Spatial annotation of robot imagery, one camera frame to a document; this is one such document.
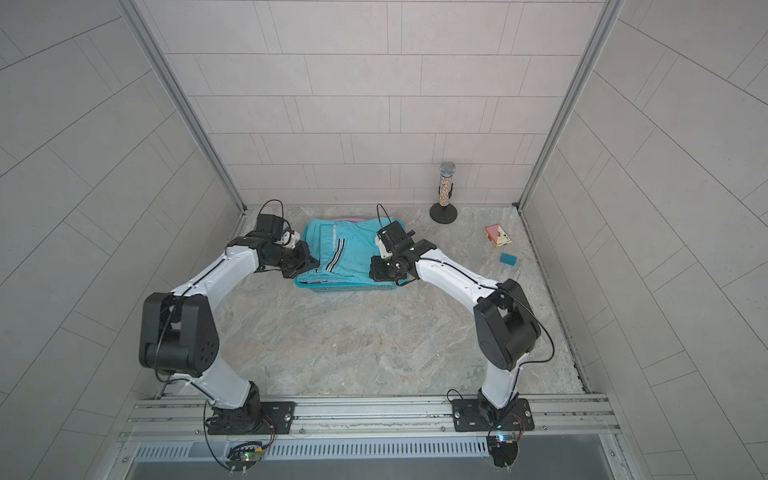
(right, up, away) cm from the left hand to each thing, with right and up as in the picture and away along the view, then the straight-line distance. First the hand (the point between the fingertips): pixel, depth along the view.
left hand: (325, 257), depth 89 cm
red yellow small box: (+57, +7, +17) cm, 60 cm away
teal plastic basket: (+5, -9, 0) cm, 10 cm away
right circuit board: (+47, -43, -20) cm, 66 cm away
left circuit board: (-12, -42, -23) cm, 49 cm away
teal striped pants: (+5, +2, +3) cm, 6 cm away
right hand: (+15, -4, -3) cm, 16 cm away
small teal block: (+60, -2, +13) cm, 61 cm away
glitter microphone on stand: (+40, +15, +25) cm, 49 cm away
